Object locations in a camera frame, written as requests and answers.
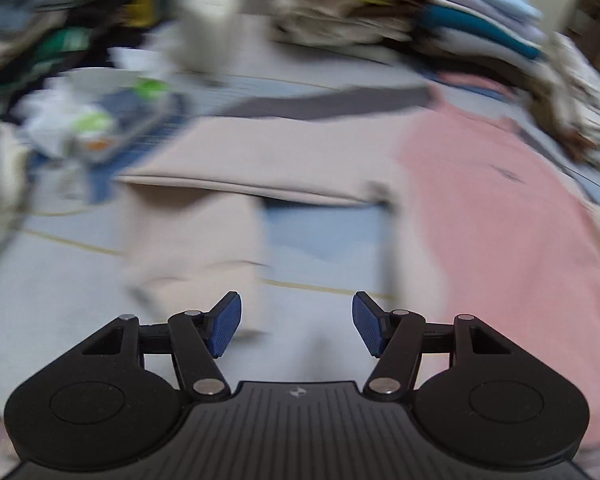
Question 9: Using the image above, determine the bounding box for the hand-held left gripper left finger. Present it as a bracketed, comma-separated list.
[80, 291, 244, 403]

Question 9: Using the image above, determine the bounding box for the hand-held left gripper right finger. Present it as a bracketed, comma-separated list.
[352, 290, 516, 403]

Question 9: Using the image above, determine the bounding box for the pink cream grey sweatshirt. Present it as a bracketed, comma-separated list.
[115, 77, 600, 461]

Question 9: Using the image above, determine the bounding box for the stack of folded clothes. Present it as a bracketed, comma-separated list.
[270, 0, 548, 66]

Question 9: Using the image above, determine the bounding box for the pile of mixed clothes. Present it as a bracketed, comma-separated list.
[0, 0, 131, 126]

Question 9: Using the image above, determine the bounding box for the blue tray with wrappers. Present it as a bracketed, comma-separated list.
[25, 70, 183, 163]

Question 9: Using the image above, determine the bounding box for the white plastic container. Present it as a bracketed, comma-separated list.
[172, 0, 241, 76]

